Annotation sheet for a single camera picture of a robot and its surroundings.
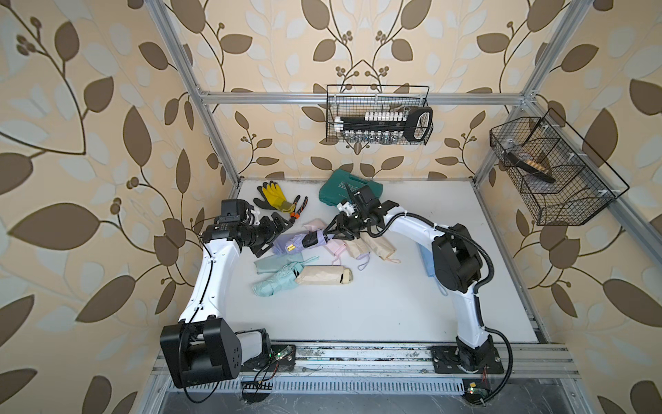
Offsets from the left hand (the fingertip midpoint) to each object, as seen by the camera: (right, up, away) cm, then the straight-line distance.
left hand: (277, 229), depth 79 cm
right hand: (+15, -2, +10) cm, 18 cm away
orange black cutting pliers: (+1, +4, +29) cm, 29 cm away
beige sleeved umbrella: (+26, -9, +14) cm, 31 cm away
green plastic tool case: (+16, +14, +32) cm, 38 cm away
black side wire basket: (+83, +15, -7) cm, 85 cm away
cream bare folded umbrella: (+13, -16, +7) cm, 22 cm away
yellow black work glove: (-10, +10, +33) cm, 36 cm away
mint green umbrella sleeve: (-5, -14, +15) cm, 21 cm away
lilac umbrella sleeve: (-1, -5, +5) cm, 7 cm away
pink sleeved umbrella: (+17, -8, +16) cm, 25 cm away
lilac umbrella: (+4, -6, +7) cm, 10 cm away
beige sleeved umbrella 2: (+34, -8, +16) cm, 38 cm away
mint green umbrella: (0, -18, +7) cm, 19 cm away
